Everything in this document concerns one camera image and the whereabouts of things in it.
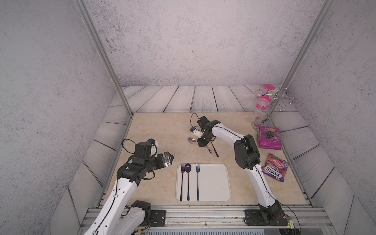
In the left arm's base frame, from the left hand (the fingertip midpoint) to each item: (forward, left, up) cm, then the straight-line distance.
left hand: (168, 158), depth 76 cm
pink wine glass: (+30, -56, +11) cm, 65 cm away
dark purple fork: (+3, -6, -16) cm, 18 cm away
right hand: (+20, -19, -16) cm, 32 cm away
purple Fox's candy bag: (+1, -62, -14) cm, 64 cm away
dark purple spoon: (+1, -9, -15) cm, 18 cm away
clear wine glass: (+31, -56, -2) cm, 64 cm away
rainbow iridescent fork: (+14, -25, -17) cm, 33 cm away
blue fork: (+2, -16, -17) cm, 23 cm away
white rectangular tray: (-6, -25, -16) cm, 30 cm away
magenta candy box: (+18, -63, -9) cm, 66 cm away
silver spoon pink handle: (+21, -13, -15) cm, 29 cm away
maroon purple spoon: (+12, -28, -16) cm, 34 cm away
